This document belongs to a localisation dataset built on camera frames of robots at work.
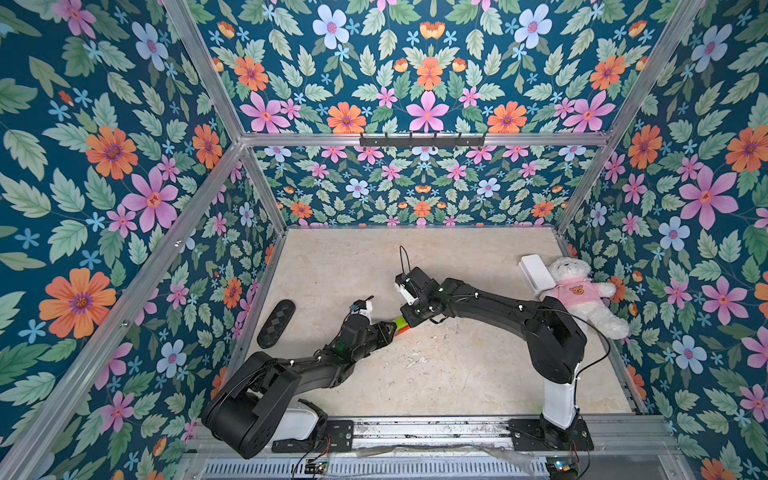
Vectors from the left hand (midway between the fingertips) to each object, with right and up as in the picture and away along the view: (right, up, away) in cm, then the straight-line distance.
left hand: (397, 326), depth 88 cm
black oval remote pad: (-38, 0, +3) cm, 38 cm away
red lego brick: (+1, -2, +1) cm, 2 cm away
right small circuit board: (+40, -31, -16) cm, 53 cm away
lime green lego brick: (+1, +1, -2) cm, 3 cm away
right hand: (+3, +3, +1) cm, 5 cm away
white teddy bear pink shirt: (+56, +11, +5) cm, 57 cm away
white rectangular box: (+47, +15, +12) cm, 51 cm away
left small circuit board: (-20, -31, -16) cm, 40 cm away
